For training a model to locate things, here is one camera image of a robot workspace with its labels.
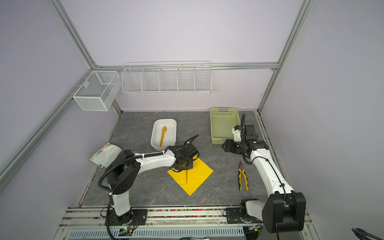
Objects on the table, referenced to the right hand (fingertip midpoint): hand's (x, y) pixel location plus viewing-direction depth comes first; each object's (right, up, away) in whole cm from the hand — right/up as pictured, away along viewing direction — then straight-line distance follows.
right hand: (228, 147), depth 83 cm
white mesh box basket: (-80, +31, +6) cm, 86 cm away
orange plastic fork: (-42, +9, +26) cm, 50 cm away
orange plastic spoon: (-24, -17, +4) cm, 30 cm away
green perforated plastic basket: (+2, +17, +33) cm, 37 cm away
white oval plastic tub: (-37, +4, +21) cm, 43 cm away
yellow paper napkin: (-18, -18, +4) cm, 26 cm away
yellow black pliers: (+9, -15, +6) cm, 18 cm away
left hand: (-23, -13, +6) cm, 27 cm away
